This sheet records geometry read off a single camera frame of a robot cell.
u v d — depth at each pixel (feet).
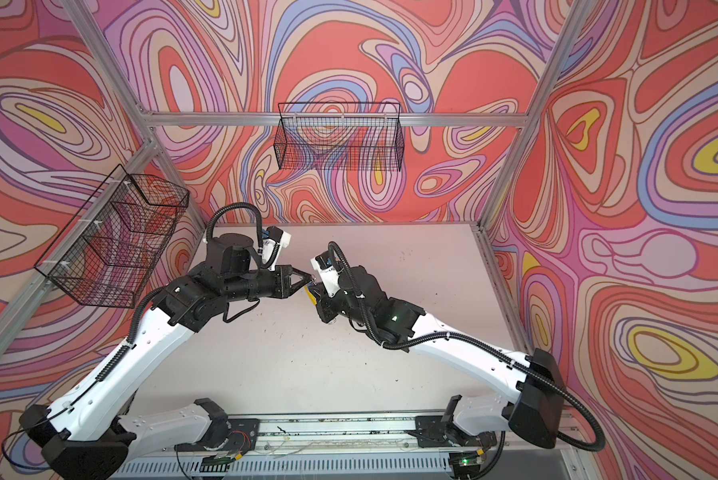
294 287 2.06
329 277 1.94
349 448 2.39
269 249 1.95
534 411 1.24
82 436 1.23
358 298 1.62
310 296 2.22
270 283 1.87
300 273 2.07
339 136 3.19
